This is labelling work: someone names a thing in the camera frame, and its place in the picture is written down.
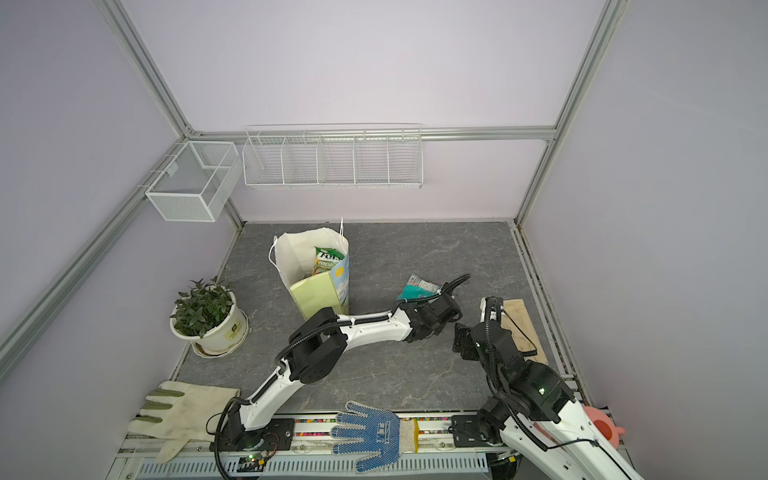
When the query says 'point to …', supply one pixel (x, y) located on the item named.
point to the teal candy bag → (417, 289)
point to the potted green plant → (208, 316)
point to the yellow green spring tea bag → (326, 259)
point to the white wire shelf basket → (384, 155)
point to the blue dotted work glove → (383, 432)
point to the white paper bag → (314, 292)
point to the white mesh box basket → (197, 183)
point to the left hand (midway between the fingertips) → (436, 314)
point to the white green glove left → (177, 413)
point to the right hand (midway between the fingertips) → (473, 329)
